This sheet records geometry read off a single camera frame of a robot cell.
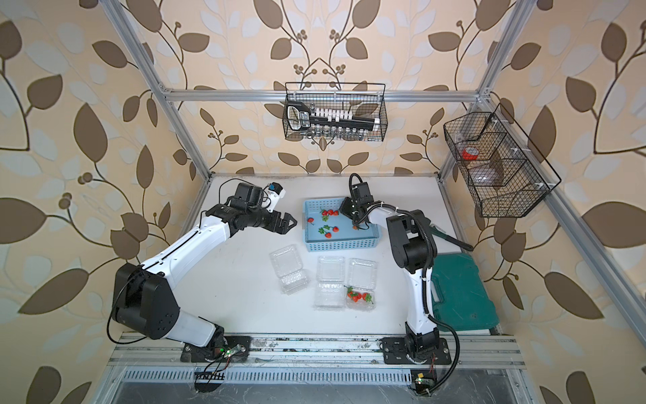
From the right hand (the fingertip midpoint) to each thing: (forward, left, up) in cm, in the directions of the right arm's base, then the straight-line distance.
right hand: (341, 208), depth 106 cm
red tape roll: (-3, -42, +30) cm, 52 cm away
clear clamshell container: (-24, +22, -1) cm, 33 cm away
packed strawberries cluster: (-38, -3, +1) cm, 38 cm away
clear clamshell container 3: (-33, -6, -2) cm, 33 cm away
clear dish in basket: (-14, -41, +31) cm, 54 cm away
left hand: (-15, +21, +16) cm, 30 cm away
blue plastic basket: (-15, -1, -1) cm, 15 cm away
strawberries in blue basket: (-2, +7, -1) cm, 7 cm away
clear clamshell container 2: (-33, +6, -2) cm, 34 cm away
